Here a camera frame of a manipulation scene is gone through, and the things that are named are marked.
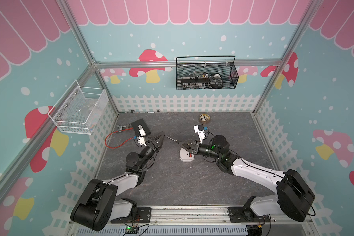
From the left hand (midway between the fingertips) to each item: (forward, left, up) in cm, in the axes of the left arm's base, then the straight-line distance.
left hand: (166, 135), depth 74 cm
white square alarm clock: (+1, -9, -22) cm, 24 cm away
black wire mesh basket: (+44, -23, +9) cm, 50 cm away
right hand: (-6, -7, 0) cm, 9 cm away
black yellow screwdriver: (-3, -5, +1) cm, 6 cm away
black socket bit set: (+36, -27, +8) cm, 46 cm away
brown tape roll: (+35, -25, -25) cm, 50 cm away
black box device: (+23, +23, -24) cm, 41 cm away
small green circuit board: (-38, +18, -29) cm, 50 cm away
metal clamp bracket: (+25, +37, -25) cm, 51 cm away
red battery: (+1, -13, -22) cm, 26 cm away
